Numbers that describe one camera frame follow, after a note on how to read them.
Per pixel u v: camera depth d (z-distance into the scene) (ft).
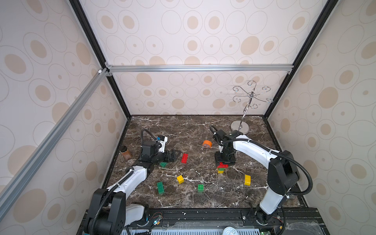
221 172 2.92
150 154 2.19
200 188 2.63
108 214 1.33
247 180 2.80
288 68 2.95
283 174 1.53
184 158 3.12
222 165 2.71
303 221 2.40
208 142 3.24
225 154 2.50
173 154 2.50
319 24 2.40
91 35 2.50
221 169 2.94
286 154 1.60
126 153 2.98
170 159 2.48
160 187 2.73
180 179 2.73
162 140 2.52
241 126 3.59
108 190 1.43
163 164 2.97
